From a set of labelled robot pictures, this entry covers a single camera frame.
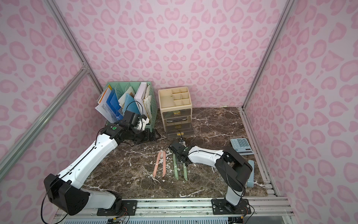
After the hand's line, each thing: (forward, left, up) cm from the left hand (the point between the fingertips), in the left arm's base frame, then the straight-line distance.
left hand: (155, 136), depth 76 cm
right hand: (-3, -14, -21) cm, 25 cm away
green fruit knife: (-8, -10, -22) cm, 25 cm away
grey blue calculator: (+5, -55, -21) cm, 59 cm away
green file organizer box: (+42, +31, 0) cm, 53 cm away
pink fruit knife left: (-8, +2, -21) cm, 23 cm away
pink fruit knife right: (-7, -3, -22) cm, 23 cm away
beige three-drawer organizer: (+21, -11, +2) cm, 23 cm away
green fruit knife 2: (-13, -16, -20) cm, 29 cm away
